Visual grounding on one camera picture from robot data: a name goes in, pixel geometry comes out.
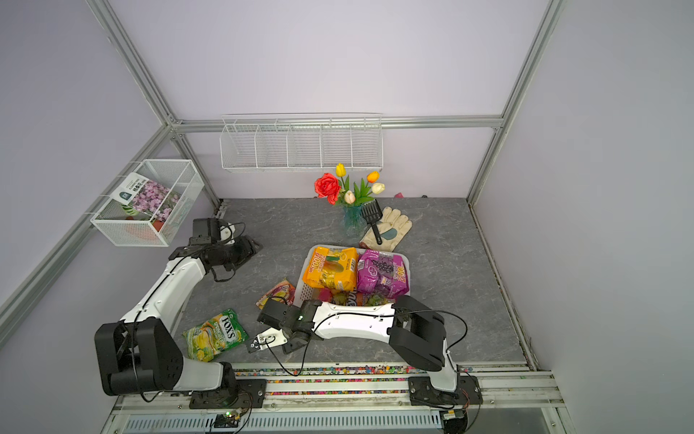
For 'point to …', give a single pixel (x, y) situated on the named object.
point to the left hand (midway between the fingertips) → (258, 250)
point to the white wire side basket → (124, 224)
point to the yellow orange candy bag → (334, 269)
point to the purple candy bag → (381, 273)
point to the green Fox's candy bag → (215, 335)
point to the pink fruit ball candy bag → (348, 297)
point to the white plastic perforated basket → (305, 294)
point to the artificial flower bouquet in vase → (337, 190)
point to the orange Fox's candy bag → (284, 292)
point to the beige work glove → (392, 227)
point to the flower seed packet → (141, 196)
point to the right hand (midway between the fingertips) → (285, 322)
